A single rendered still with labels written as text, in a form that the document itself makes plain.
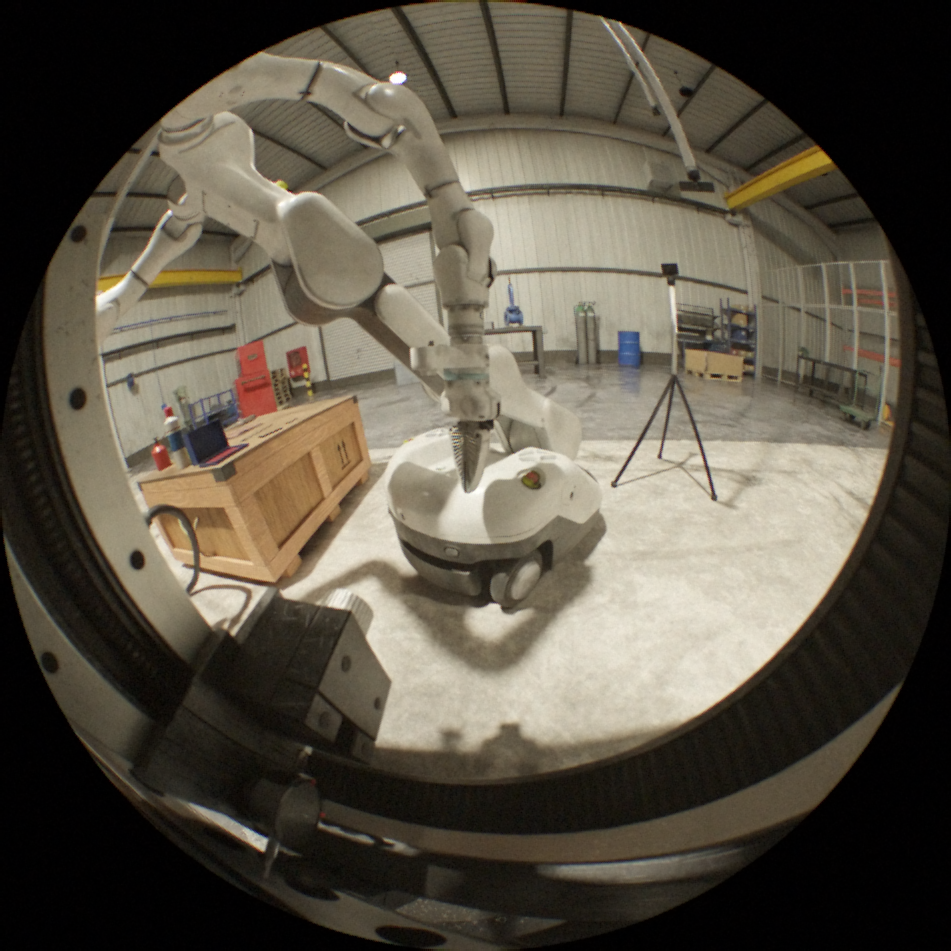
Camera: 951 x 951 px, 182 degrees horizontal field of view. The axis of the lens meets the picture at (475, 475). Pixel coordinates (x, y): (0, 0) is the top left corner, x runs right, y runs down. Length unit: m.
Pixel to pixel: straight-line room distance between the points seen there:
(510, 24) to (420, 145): 8.36
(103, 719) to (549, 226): 9.01
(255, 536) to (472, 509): 0.71
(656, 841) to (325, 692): 0.18
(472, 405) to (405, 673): 0.60
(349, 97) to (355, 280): 0.33
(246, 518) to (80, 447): 0.87
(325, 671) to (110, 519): 0.13
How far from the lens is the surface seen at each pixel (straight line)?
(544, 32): 8.98
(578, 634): 0.77
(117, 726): 0.19
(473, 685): 0.70
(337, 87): 0.58
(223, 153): 0.70
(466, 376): 0.45
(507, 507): 0.60
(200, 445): 1.14
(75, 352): 0.17
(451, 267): 0.47
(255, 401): 4.03
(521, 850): 0.24
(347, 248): 0.56
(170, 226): 0.93
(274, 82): 0.58
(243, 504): 1.00
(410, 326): 0.62
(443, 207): 0.51
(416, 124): 0.55
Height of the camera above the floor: 0.63
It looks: 25 degrees down
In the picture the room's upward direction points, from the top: 7 degrees counter-clockwise
